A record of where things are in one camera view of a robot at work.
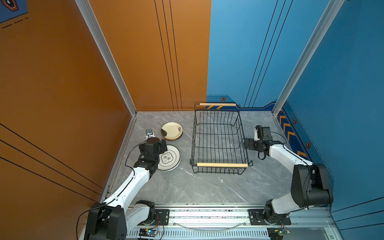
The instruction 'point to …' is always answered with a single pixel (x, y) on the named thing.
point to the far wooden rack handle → (225, 104)
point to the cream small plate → (174, 130)
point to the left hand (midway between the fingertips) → (154, 140)
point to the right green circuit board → (282, 232)
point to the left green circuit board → (149, 232)
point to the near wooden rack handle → (222, 165)
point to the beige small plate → (172, 136)
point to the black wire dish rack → (218, 144)
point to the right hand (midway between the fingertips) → (251, 143)
